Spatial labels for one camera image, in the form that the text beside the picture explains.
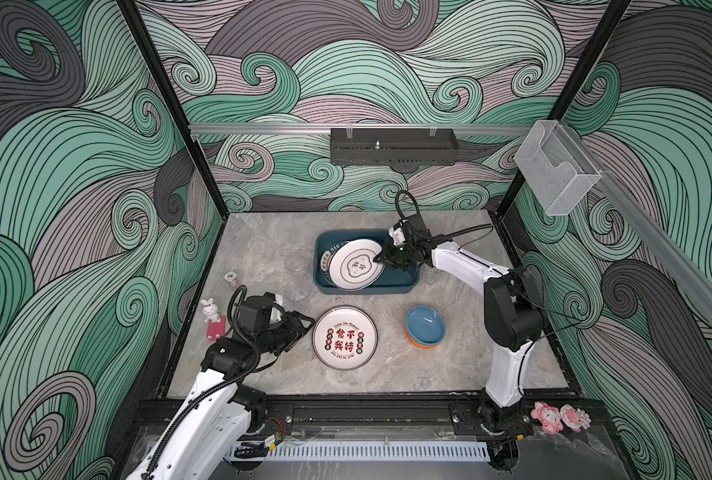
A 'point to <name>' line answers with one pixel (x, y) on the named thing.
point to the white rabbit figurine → (210, 311)
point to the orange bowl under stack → (426, 347)
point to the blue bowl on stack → (425, 325)
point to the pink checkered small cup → (232, 280)
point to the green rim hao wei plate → (326, 261)
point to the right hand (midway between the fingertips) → (374, 258)
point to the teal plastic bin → (393, 280)
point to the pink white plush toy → (574, 418)
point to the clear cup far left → (295, 264)
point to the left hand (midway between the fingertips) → (313, 323)
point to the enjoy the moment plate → (345, 337)
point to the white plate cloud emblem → (352, 266)
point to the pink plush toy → (549, 417)
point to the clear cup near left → (297, 290)
